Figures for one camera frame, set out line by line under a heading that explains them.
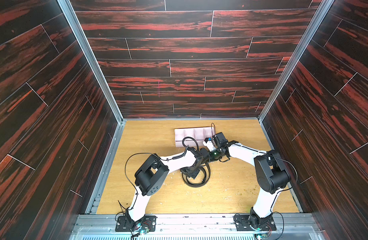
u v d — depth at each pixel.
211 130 1.12
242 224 0.73
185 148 0.65
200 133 1.12
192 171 0.81
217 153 0.80
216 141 0.79
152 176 0.50
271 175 0.49
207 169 0.93
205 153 0.76
